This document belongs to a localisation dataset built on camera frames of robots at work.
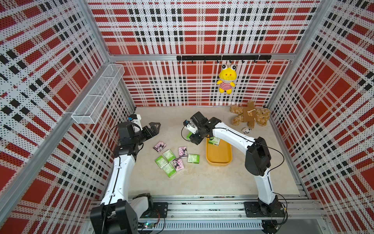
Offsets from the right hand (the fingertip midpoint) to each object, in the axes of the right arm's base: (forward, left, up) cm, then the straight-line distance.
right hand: (198, 135), depth 90 cm
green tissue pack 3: (-13, +23, -9) cm, 28 cm away
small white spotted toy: (+11, -35, -11) cm, 38 cm away
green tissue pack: (-11, +3, -10) cm, 15 cm away
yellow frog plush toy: (+31, -19, +23) cm, 43 cm away
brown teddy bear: (+23, -39, -5) cm, 45 cm away
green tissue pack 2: (-9, +19, -9) cm, 22 cm away
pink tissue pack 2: (-15, +12, -9) cm, 21 cm away
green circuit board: (-45, +24, -9) cm, 52 cm away
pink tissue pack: (-6, +10, -9) cm, 15 cm away
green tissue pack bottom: (-18, +17, -9) cm, 27 cm away
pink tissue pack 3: (-2, +26, -9) cm, 28 cm away
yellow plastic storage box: (-8, -15, -12) cm, 21 cm away
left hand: (-2, +22, +12) cm, 25 cm away
